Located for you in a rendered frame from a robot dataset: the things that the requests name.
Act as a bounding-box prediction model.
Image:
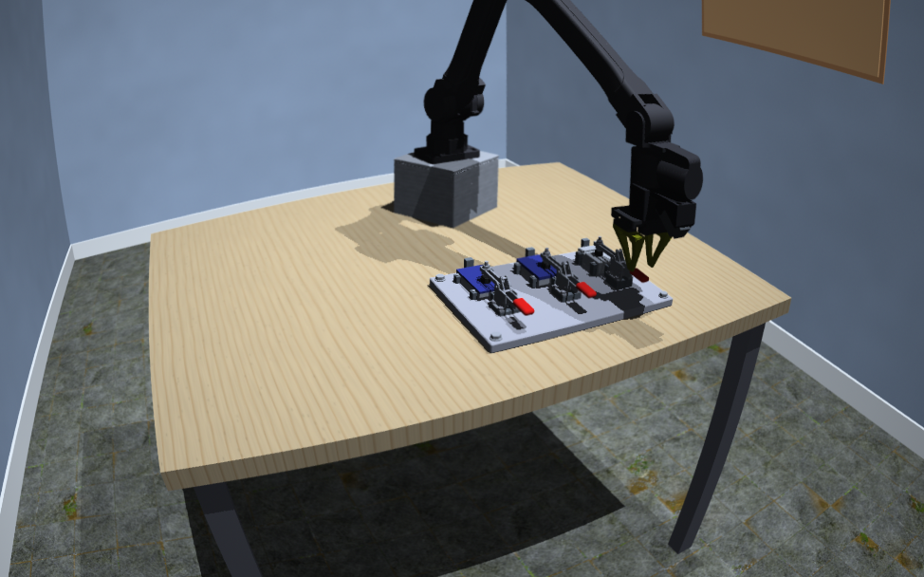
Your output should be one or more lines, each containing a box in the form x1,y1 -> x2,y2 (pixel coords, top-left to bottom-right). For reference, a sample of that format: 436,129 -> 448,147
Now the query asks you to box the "blue rectangular block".
516,254 -> 557,286
456,265 -> 494,298

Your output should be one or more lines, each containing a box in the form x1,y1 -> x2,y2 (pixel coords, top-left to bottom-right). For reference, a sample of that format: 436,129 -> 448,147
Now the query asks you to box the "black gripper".
611,177 -> 672,272

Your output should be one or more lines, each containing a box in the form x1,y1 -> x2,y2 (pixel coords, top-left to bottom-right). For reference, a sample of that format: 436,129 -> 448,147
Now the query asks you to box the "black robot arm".
414,0 -> 703,239

